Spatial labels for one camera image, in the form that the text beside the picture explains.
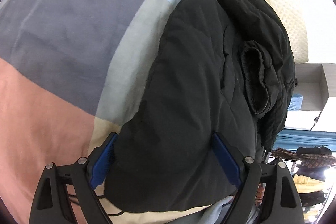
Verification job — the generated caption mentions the checkered bed quilt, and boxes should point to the checkered bed quilt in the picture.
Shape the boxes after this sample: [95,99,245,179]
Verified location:
[0,0,237,224]

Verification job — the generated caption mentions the blue curtain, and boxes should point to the blue curtain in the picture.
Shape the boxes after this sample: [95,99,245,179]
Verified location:
[276,130,336,153]

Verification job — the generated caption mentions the person's light jeans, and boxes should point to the person's light jeans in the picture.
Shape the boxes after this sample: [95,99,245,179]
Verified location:
[203,195,259,224]

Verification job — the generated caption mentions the cream quilted headboard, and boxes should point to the cream quilted headboard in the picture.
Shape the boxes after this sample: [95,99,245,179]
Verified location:
[231,0,309,64]

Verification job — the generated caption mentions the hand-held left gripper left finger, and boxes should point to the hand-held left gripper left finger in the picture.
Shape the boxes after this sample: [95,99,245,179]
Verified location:
[29,132,118,224]

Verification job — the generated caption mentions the blue chair cover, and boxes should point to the blue chair cover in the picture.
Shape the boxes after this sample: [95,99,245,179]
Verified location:
[287,94,303,111]

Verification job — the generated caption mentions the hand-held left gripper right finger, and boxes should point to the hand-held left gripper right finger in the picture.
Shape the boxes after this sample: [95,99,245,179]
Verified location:
[211,133,306,224]

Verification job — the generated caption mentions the thin black cable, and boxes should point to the thin black cable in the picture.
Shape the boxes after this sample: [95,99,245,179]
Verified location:
[68,189,126,216]

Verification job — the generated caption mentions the black puffer jacket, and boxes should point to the black puffer jacket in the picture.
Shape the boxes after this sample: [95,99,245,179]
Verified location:
[104,0,297,214]

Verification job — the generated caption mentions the cream hanging garment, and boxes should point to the cream hanging garment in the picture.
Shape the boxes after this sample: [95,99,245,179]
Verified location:
[293,174,328,193]

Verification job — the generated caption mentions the brown patterned hanging garment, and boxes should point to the brown patterned hanging garment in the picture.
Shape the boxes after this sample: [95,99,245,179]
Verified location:
[270,147,336,169]

